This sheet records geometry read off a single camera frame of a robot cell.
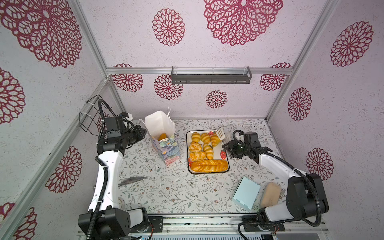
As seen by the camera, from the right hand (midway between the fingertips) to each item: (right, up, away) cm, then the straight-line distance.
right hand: (224, 145), depth 87 cm
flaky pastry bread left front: (-16, -7, +7) cm, 19 cm away
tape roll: (-56, -30, -9) cm, 64 cm away
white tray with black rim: (-1, -6, +13) cm, 14 cm away
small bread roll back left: (-16, +4, +19) cm, 25 cm away
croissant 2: (-3, +2, +16) cm, 16 cm away
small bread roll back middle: (-10, +4, +17) cm, 20 cm away
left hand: (-43, +7, -12) cm, 45 cm away
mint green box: (+10, -25, -6) cm, 28 cm away
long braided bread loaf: (-9, -13, +3) cm, 16 cm away
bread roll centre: (-8, -4, +11) cm, 14 cm away
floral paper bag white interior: (-39, +11, +11) cm, 42 cm away
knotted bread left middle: (-17, -2, +12) cm, 21 cm away
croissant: (-39, +5, +15) cm, 43 cm away
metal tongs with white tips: (0, +6, +2) cm, 6 cm away
